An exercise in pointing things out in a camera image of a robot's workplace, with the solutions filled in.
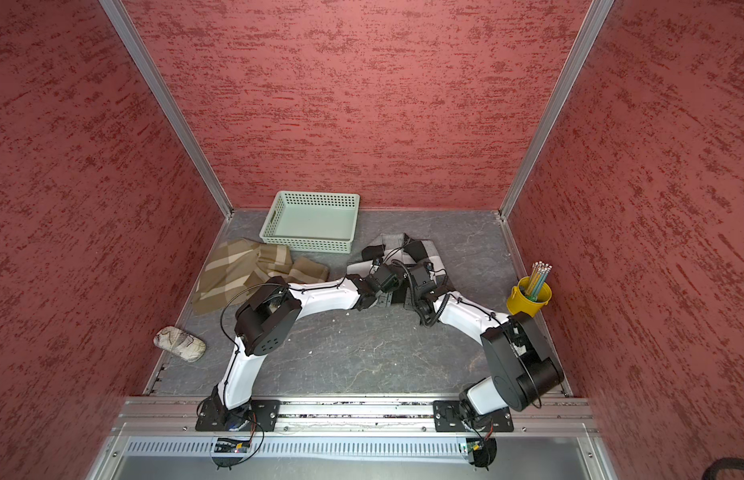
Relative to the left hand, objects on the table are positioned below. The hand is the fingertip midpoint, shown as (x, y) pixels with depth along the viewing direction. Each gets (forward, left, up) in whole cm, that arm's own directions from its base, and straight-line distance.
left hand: (374, 296), depth 96 cm
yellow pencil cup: (-5, -44, +7) cm, 45 cm away
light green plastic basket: (+32, +25, +2) cm, 41 cm away
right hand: (-4, -13, +2) cm, 14 cm away
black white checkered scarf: (-5, -7, +27) cm, 28 cm away
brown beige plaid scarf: (+8, +50, +2) cm, 51 cm away
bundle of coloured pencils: (-1, -48, +16) cm, 50 cm away
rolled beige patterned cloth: (-17, +55, +3) cm, 58 cm away
